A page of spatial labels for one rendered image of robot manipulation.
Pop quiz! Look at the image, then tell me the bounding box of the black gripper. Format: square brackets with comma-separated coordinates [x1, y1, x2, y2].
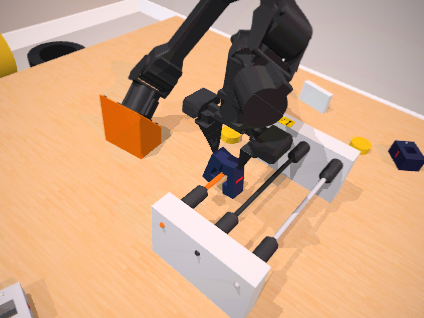
[182, 84, 293, 170]

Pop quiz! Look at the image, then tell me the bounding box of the yellow cylinder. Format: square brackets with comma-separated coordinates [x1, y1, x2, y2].
[221, 126, 241, 144]
[349, 137, 372, 155]

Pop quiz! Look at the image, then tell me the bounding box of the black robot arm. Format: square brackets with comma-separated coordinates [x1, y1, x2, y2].
[117, 0, 313, 127]

